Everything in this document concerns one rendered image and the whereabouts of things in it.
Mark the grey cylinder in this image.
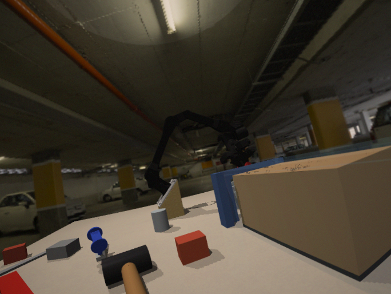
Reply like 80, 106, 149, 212
151, 208, 170, 232

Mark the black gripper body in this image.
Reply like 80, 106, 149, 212
220, 140, 256, 164

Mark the black mallet with brown handle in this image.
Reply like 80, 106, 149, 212
101, 245, 152, 294

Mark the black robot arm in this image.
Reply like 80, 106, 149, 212
144, 110, 250, 196

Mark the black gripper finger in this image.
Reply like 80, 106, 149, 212
230, 155, 245, 168
241, 153, 250, 164

